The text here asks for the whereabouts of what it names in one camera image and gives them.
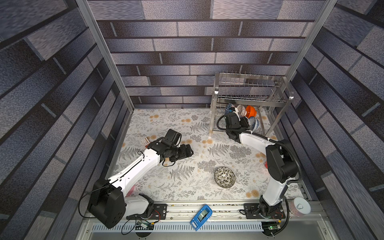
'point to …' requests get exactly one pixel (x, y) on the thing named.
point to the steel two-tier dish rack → (270, 93)
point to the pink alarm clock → (131, 191)
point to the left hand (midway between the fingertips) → (189, 153)
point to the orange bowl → (250, 111)
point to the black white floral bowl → (224, 177)
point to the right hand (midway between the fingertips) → (247, 119)
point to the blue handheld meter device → (201, 217)
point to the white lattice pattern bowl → (241, 110)
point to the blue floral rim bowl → (254, 124)
